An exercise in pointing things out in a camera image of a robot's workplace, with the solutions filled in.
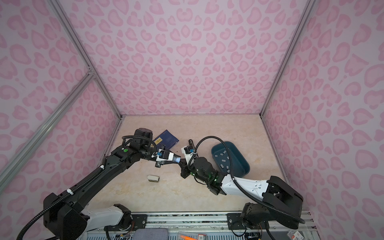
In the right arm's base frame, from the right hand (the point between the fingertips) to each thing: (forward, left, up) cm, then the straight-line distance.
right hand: (176, 160), depth 75 cm
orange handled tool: (-29, -4, -18) cm, 34 cm away
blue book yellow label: (+25, +12, -17) cm, 33 cm away
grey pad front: (-29, +10, -14) cm, 34 cm away
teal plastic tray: (+6, -36, -18) cm, 40 cm away
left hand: (0, -2, +7) cm, 7 cm away
